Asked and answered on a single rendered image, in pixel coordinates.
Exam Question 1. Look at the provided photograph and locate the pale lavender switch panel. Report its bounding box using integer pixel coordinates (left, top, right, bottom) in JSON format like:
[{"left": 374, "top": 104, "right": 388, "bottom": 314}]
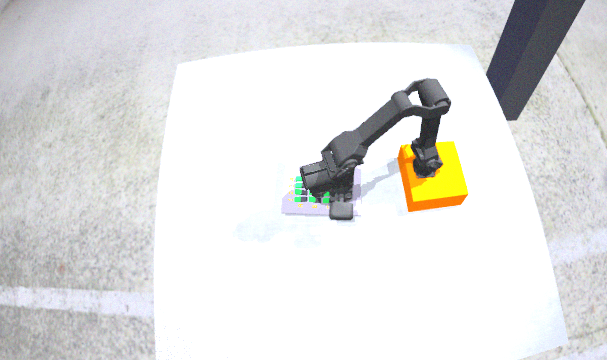
[{"left": 281, "top": 154, "right": 361, "bottom": 216}]

